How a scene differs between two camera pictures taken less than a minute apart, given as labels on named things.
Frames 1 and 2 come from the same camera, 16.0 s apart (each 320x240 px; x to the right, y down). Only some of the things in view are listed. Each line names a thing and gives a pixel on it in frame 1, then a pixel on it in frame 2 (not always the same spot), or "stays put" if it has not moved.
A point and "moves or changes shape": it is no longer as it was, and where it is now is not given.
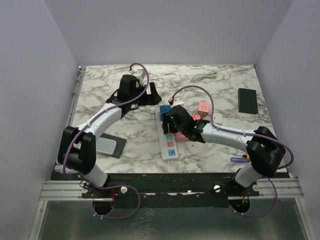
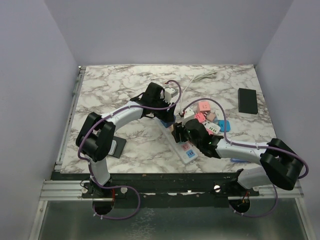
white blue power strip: [167, 144] → [188, 154]
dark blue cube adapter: [164, 109] moves or changes shape
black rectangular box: [247, 102] stays put
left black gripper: [151, 99] → [165, 116]
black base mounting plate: [167, 190] stays put
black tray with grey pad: [110, 145] stays put
